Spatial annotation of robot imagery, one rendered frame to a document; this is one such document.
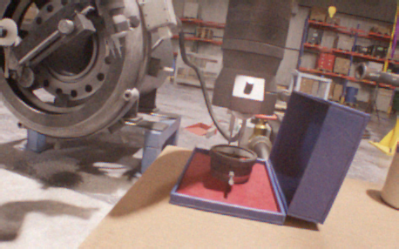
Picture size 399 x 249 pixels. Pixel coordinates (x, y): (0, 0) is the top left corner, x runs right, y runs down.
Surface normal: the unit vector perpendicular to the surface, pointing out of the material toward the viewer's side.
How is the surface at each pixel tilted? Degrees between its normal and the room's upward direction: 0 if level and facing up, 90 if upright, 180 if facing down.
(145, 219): 0
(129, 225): 0
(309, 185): 90
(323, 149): 90
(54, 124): 90
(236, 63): 99
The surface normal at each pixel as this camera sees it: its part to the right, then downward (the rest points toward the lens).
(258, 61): -0.15, 0.33
